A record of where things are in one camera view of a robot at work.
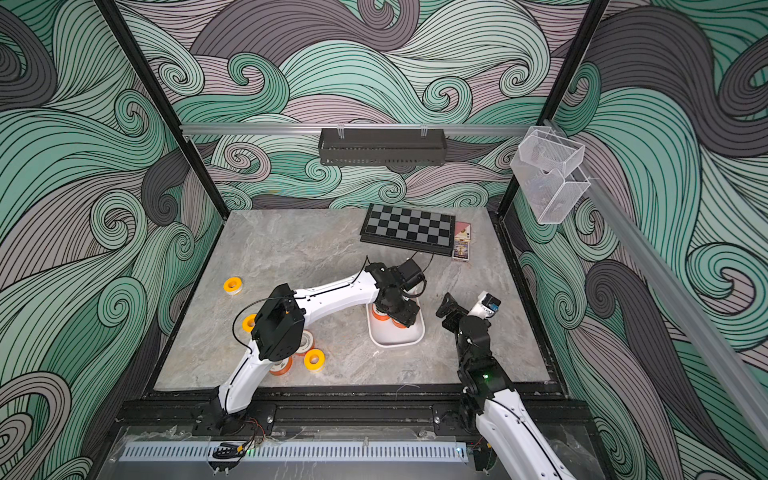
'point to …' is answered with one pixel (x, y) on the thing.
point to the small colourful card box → (462, 237)
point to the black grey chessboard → (407, 228)
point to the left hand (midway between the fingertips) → (408, 314)
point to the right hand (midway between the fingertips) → (462, 303)
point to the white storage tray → (384, 334)
